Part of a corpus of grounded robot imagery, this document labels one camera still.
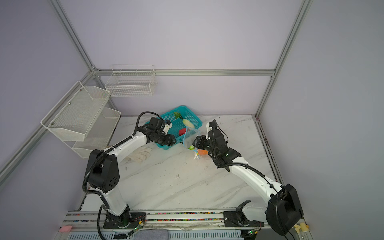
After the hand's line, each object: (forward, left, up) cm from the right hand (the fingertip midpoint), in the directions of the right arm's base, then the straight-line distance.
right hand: (195, 136), depth 78 cm
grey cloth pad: (-41, +20, -20) cm, 50 cm away
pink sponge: (-40, +62, -21) cm, 76 cm away
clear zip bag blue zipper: (+11, +5, -17) cm, 21 cm away
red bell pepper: (+20, +11, -20) cm, 30 cm away
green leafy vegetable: (+33, +15, -16) cm, 40 cm away
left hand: (+5, +16, -11) cm, 20 cm away
